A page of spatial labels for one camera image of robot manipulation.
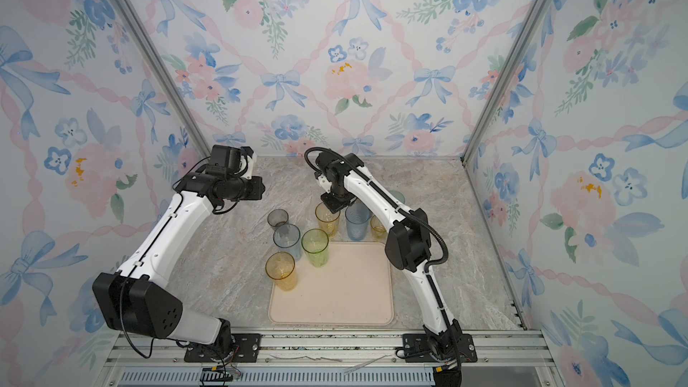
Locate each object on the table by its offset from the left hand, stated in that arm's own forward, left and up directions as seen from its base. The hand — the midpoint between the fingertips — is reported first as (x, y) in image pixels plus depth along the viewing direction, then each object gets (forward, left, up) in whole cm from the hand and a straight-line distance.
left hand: (262, 185), depth 81 cm
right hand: (+1, -23, -11) cm, 26 cm away
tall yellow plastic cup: (-7, -20, -10) cm, 23 cm away
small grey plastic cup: (0, -1, -17) cm, 18 cm away
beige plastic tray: (-23, -28, -22) cm, 43 cm away
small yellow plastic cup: (-5, -36, -19) cm, 41 cm away
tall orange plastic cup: (-17, -4, -20) cm, 26 cm away
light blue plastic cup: (-11, -7, -13) cm, 18 cm away
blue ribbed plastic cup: (+1, -29, -20) cm, 36 cm away
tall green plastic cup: (-12, -16, -15) cm, 25 cm away
